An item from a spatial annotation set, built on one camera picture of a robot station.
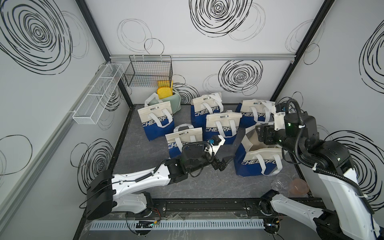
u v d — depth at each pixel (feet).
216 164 1.87
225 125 2.71
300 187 2.60
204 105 2.92
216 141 1.73
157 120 2.75
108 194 1.32
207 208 2.49
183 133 2.47
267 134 1.65
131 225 2.29
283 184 2.64
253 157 2.27
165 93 3.33
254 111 2.84
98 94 2.58
